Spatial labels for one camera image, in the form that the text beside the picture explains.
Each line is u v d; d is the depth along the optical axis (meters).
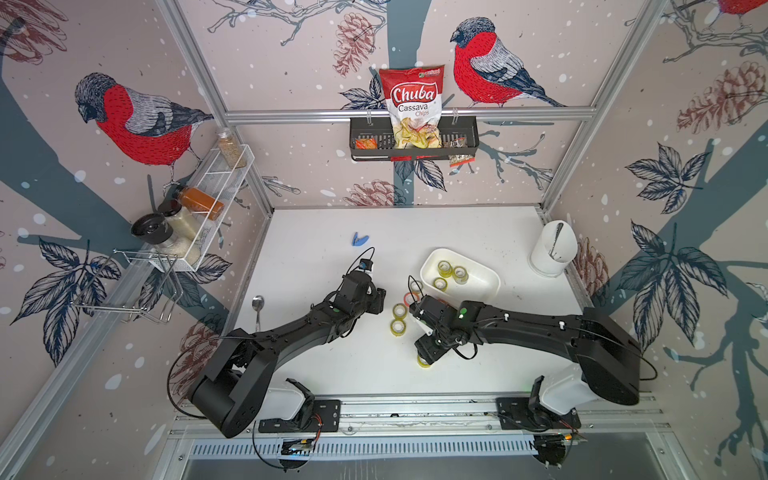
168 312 0.64
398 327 0.89
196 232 0.67
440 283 0.98
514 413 0.73
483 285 0.98
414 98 0.81
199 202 0.72
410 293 0.96
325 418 0.73
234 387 0.42
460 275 0.98
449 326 0.62
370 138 0.95
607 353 0.43
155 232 0.58
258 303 0.93
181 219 0.65
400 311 0.89
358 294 0.67
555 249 0.97
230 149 0.85
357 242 1.09
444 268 1.01
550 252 0.98
